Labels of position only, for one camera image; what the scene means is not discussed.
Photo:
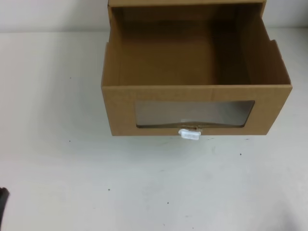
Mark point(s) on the cardboard drawer with window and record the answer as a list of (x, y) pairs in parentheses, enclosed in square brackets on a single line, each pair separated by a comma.
[(208, 68)]

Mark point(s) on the white drawer handle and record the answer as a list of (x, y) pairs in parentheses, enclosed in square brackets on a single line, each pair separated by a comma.
[(189, 135)]

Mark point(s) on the dark object at left edge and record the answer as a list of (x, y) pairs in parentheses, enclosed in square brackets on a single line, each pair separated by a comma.
[(4, 194)]

